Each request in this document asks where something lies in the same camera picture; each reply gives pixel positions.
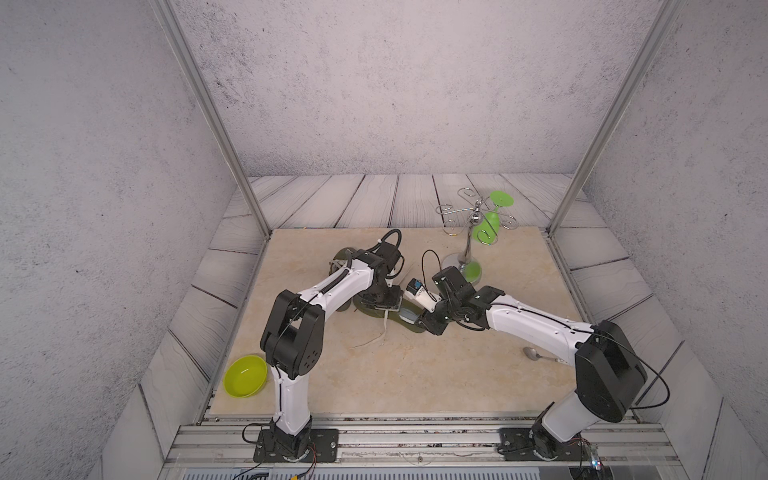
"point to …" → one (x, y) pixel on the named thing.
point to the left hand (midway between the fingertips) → (396, 308)
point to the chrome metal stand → (473, 214)
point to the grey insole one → (408, 315)
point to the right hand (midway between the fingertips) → (422, 316)
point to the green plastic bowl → (245, 375)
